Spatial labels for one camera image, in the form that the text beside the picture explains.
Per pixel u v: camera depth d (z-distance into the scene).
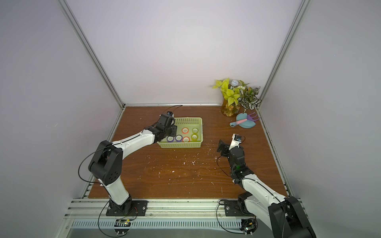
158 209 0.75
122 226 0.72
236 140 0.73
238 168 0.64
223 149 0.76
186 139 0.99
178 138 0.99
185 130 1.04
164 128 0.73
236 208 0.72
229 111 1.10
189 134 1.03
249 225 0.70
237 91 0.95
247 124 1.07
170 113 0.84
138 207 0.74
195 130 1.03
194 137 1.00
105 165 0.47
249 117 1.12
